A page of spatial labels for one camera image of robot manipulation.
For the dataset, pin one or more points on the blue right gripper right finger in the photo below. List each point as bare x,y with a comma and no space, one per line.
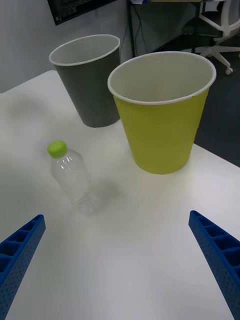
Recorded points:
220,255

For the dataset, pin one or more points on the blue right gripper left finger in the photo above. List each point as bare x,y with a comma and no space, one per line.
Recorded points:
17,255

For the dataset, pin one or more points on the clear bottle with green cap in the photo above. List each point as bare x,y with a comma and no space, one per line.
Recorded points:
72,180

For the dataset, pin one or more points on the yellow-green waste bin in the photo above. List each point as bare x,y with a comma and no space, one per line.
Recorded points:
160,130

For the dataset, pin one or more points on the grey waste bin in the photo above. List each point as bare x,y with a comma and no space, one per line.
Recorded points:
92,90

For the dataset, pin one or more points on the white office chair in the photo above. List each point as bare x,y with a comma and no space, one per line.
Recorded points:
222,30

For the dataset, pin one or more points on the black wall board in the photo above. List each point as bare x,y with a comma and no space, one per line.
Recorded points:
75,8

